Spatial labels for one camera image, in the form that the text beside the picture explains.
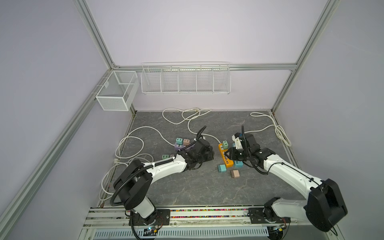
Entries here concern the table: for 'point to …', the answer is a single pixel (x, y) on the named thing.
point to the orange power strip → (228, 162)
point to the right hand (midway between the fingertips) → (227, 154)
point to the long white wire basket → (186, 77)
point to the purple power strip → (177, 146)
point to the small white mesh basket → (118, 92)
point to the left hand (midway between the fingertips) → (213, 155)
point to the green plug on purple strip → (179, 141)
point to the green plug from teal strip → (221, 168)
